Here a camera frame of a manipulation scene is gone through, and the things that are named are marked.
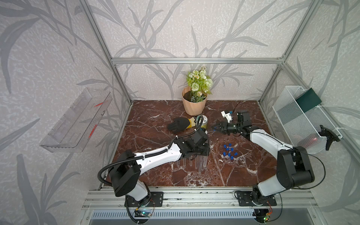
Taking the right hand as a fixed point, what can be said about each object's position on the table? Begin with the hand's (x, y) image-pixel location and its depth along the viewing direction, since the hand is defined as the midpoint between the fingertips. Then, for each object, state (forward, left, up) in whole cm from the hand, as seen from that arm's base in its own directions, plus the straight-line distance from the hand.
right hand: (211, 127), depth 83 cm
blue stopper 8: (-3, -14, -16) cm, 22 cm away
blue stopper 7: (-4, -10, -17) cm, 20 cm away
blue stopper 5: (-6, -11, -16) cm, 21 cm away
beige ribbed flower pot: (+21, +11, -7) cm, 25 cm away
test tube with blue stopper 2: (-16, +7, -18) cm, 25 cm away
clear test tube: (-14, +13, -16) cm, 25 cm away
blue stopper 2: (-10, -16, -16) cm, 25 cm away
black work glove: (+13, +21, -15) cm, 29 cm away
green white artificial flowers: (+28, +6, +10) cm, 30 cm away
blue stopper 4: (-10, -9, -16) cm, 21 cm away
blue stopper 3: (-12, -14, -17) cm, 25 cm away
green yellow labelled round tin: (+10, +3, -9) cm, 14 cm away
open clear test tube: (-15, +21, -17) cm, 31 cm away
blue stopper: (-10, -12, -17) cm, 23 cm away
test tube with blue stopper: (-14, +17, -17) cm, 28 cm away
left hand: (-12, +2, -5) cm, 13 cm away
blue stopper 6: (-6, -15, -17) cm, 23 cm away
